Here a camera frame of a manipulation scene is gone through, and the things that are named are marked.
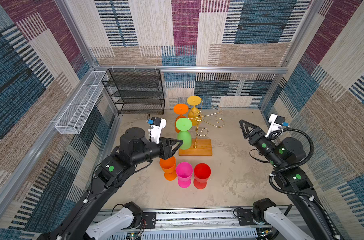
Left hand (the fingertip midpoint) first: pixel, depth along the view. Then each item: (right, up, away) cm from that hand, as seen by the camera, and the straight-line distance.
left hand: (180, 140), depth 58 cm
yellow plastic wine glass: (+7, +12, +26) cm, 30 cm away
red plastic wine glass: (+10, -18, +16) cm, 26 cm away
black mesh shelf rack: (-33, +30, +53) cm, 69 cm away
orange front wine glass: (-7, -16, +21) cm, 27 cm away
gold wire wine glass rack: (+13, -9, +41) cm, 44 cm away
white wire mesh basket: (-50, +9, +13) cm, 53 cm away
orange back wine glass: (0, +14, +17) cm, 22 cm away
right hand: (+25, +5, +4) cm, 26 cm away
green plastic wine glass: (+1, +5, +10) cm, 12 cm away
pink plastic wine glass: (+2, -19, +23) cm, 30 cm away
